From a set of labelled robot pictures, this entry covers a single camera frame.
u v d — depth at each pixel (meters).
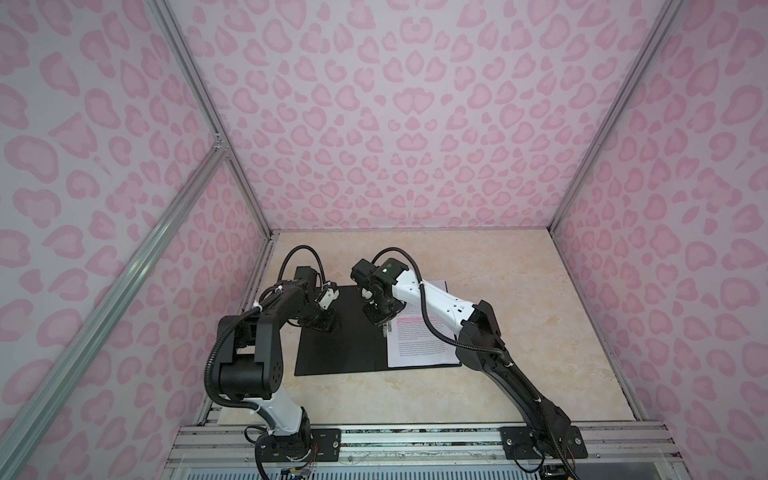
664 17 0.70
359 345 0.90
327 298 0.87
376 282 0.67
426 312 0.58
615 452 0.73
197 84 0.79
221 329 0.48
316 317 0.80
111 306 0.55
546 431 0.62
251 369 0.46
